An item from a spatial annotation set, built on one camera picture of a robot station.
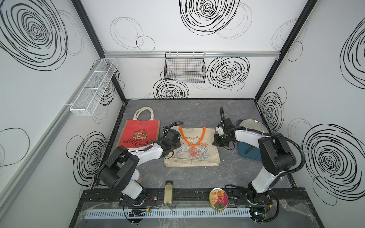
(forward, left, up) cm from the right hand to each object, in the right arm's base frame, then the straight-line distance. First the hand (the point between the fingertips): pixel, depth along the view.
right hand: (214, 143), depth 94 cm
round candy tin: (-32, +2, +3) cm, 32 cm away
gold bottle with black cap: (-30, +27, +4) cm, 40 cm away
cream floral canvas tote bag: (-4, +12, +1) cm, 12 cm away
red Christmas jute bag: (+5, +53, +3) cm, 54 cm away
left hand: (0, +24, +3) cm, 24 cm away
